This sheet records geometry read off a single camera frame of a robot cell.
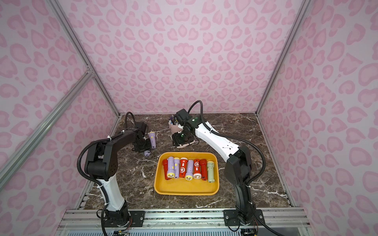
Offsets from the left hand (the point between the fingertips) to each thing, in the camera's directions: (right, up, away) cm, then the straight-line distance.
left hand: (149, 147), depth 99 cm
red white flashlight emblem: (+32, -13, -15) cm, 37 cm away
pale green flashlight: (+40, -9, -11) cm, 42 cm away
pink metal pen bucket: (+17, +12, +6) cm, 22 cm away
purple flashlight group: (+27, -14, -15) cm, 34 cm away
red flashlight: (+12, -8, -9) cm, 17 cm away
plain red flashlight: (+36, -11, -11) cm, 39 cm away
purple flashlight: (+20, -10, -13) cm, 26 cm away
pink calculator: (+22, 0, +1) cm, 22 cm away
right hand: (+21, +5, -17) cm, 28 cm away
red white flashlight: (+24, -10, -12) cm, 28 cm away
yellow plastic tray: (+23, -19, -17) cm, 34 cm away
